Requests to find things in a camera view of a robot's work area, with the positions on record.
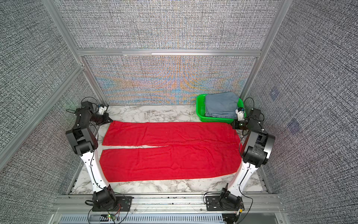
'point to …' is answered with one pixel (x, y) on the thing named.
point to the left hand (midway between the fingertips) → (113, 118)
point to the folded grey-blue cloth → (222, 105)
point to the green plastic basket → (200, 106)
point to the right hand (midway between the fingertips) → (234, 119)
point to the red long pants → (179, 149)
